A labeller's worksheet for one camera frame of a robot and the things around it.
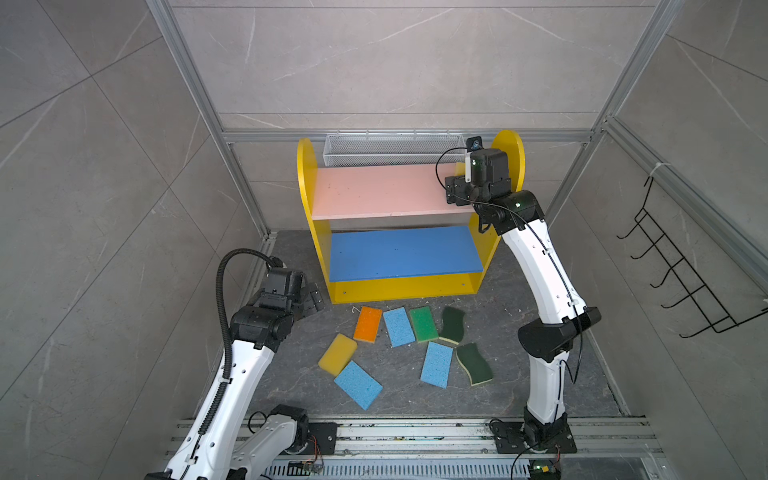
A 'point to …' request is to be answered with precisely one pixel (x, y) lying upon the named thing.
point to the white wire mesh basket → (394, 150)
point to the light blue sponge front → (362, 387)
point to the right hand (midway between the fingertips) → (468, 176)
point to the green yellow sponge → (424, 324)
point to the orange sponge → (367, 324)
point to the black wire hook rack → (716, 315)
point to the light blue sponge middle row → (399, 327)
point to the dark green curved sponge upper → (453, 324)
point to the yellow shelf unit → (386, 232)
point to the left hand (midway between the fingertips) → (300, 292)
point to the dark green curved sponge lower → (472, 361)
